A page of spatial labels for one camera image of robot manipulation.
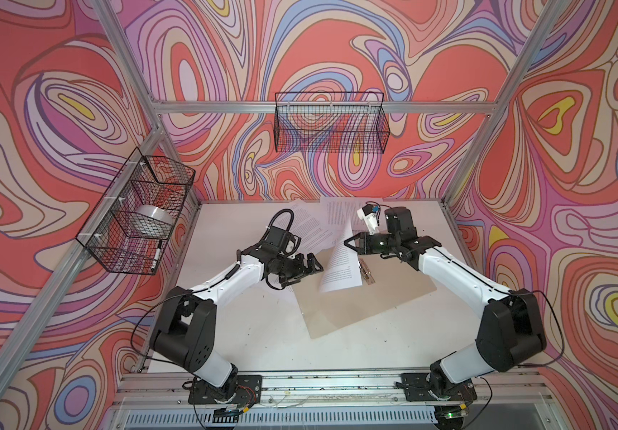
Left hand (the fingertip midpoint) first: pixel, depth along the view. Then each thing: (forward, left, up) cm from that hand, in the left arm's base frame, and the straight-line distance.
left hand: (314, 271), depth 84 cm
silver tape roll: (+3, +43, +21) cm, 48 cm away
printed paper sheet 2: (+29, 0, -12) cm, 31 cm away
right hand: (+5, -10, +6) cm, 13 cm away
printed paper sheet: (0, -9, +3) cm, 9 cm away
